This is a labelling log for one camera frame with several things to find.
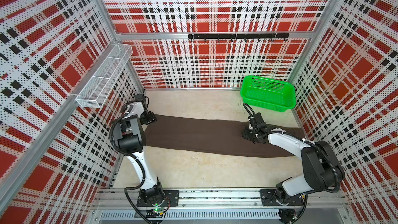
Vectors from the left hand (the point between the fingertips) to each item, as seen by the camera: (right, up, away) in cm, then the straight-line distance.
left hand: (150, 122), depth 98 cm
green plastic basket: (+85, +21, +21) cm, 90 cm away
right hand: (+60, -6, -7) cm, 61 cm away
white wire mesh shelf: (-30, +20, -6) cm, 37 cm away
